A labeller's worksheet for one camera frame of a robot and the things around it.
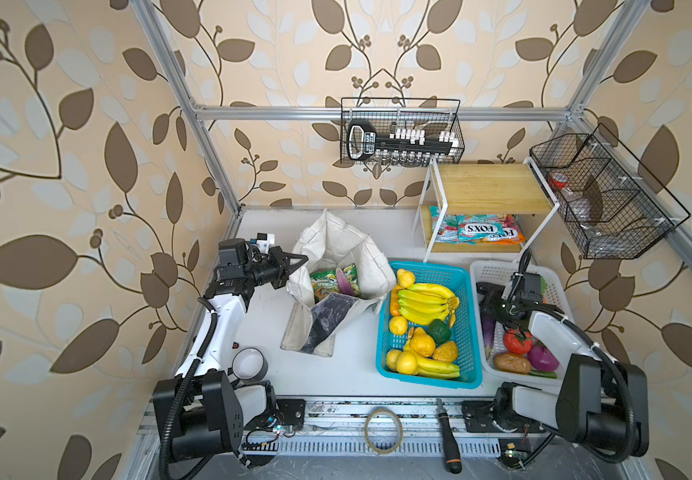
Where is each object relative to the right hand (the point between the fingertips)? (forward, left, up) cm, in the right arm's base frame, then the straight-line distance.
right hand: (490, 309), depth 89 cm
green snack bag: (+7, +49, +6) cm, 50 cm away
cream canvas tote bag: (+16, +48, +13) cm, 52 cm away
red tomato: (-11, -3, +3) cm, 12 cm away
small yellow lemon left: (-4, +29, +1) cm, 29 cm away
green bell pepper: (-7, +18, +3) cm, 19 cm away
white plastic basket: (+11, -5, +4) cm, 12 cm away
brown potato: (-16, 0, +3) cm, 17 cm away
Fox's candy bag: (+17, +5, +18) cm, 25 cm away
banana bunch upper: (+2, +19, 0) cm, 19 cm away
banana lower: (-17, +21, +2) cm, 27 cm away
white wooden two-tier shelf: (+20, -4, +30) cm, 36 cm away
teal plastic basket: (-8, +10, +3) cm, 13 cm away
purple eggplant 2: (-6, +3, +1) cm, 7 cm away
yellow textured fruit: (-10, +23, +3) cm, 25 cm away
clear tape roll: (-29, +31, +1) cm, 43 cm away
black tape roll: (-12, +71, -4) cm, 72 cm away
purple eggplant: (+7, +44, +6) cm, 45 cm away
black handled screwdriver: (-34, +20, -1) cm, 39 cm away
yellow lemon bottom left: (-16, +29, +5) cm, 34 cm away
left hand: (+6, +52, +21) cm, 57 cm away
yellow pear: (+9, +25, +6) cm, 27 cm away
